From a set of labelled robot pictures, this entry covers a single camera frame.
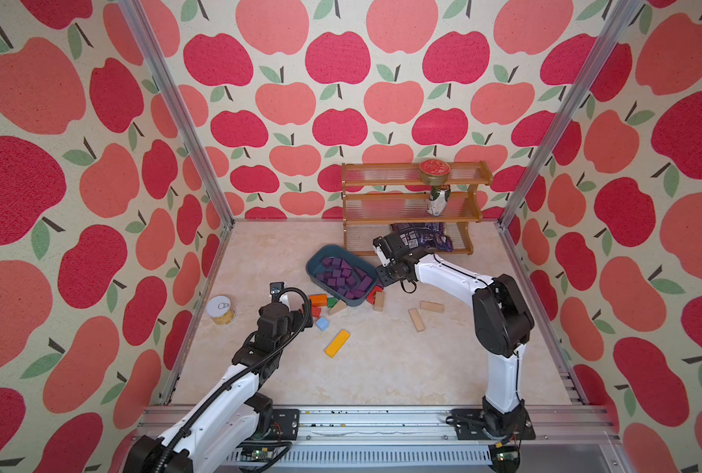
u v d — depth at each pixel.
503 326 0.52
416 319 0.93
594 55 0.77
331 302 0.96
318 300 0.95
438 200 0.96
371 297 0.96
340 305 0.96
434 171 0.90
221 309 0.91
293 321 0.69
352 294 0.97
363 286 1.01
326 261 1.05
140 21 0.70
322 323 0.91
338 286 1.00
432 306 0.97
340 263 1.04
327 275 1.02
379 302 0.96
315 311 0.95
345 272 1.03
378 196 1.16
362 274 1.01
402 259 0.72
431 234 1.08
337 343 0.88
